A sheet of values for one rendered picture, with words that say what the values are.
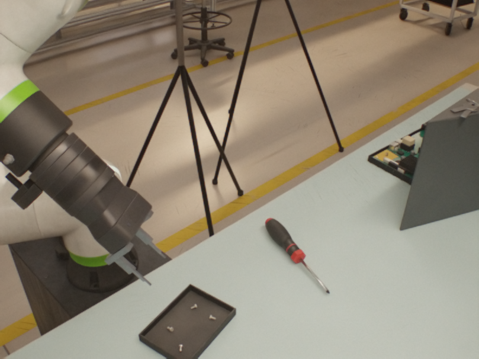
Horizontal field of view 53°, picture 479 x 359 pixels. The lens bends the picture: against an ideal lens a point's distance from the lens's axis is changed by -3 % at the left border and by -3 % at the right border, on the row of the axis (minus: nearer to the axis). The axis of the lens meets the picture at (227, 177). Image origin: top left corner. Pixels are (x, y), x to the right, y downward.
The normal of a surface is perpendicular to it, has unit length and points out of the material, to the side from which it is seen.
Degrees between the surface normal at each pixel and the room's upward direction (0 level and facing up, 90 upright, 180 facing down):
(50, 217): 80
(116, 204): 42
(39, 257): 0
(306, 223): 0
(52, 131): 48
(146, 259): 0
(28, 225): 84
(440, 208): 90
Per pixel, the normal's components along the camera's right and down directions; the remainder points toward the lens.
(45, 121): 0.61, -0.35
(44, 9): 0.47, 0.69
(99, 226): -0.48, 0.29
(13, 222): 0.25, 0.38
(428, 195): 0.32, 0.55
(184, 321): 0.00, -0.82
